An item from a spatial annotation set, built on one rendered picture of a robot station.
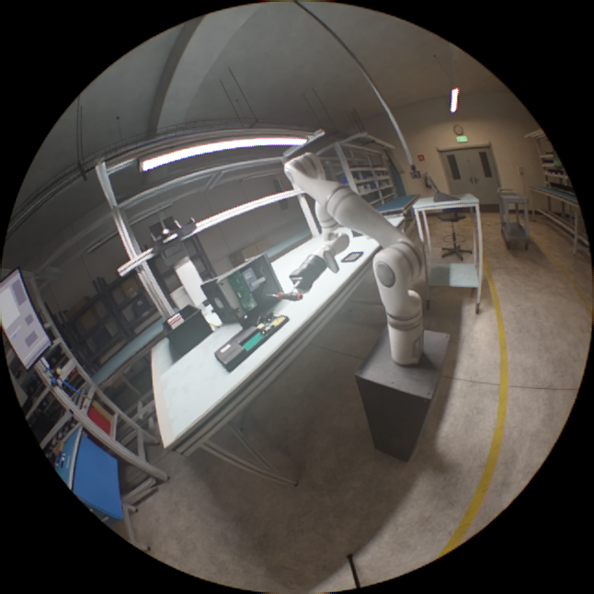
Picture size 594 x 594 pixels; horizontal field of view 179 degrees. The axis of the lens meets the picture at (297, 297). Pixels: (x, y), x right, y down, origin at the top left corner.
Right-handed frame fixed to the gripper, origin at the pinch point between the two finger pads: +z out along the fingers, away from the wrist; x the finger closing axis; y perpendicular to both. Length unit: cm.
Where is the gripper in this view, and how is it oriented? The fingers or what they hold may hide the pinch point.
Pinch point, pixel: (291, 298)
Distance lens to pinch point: 53.7
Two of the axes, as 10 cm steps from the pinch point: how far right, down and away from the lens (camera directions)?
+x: -4.6, -7.5, -4.8
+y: -6.9, -0.3, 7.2
